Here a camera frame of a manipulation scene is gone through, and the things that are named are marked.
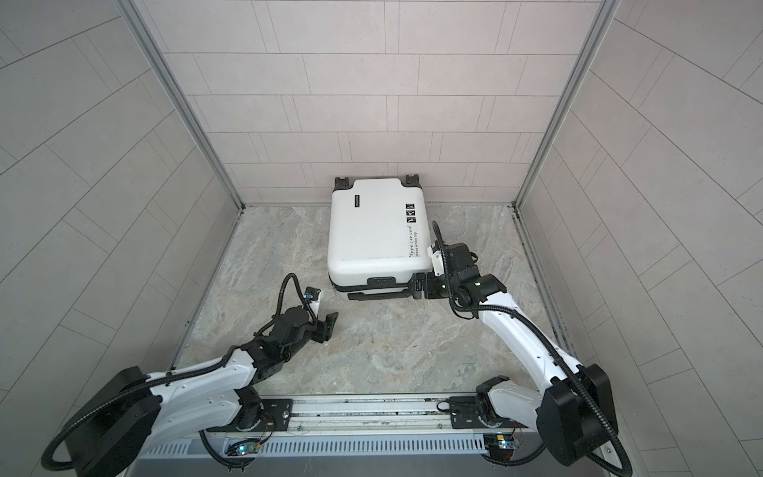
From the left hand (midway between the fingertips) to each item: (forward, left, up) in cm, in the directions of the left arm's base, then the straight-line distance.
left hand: (336, 307), depth 85 cm
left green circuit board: (-33, +15, +1) cm, 36 cm away
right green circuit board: (-32, -42, -3) cm, 52 cm away
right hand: (+3, -24, +9) cm, 26 cm away
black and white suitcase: (+14, -12, +15) cm, 24 cm away
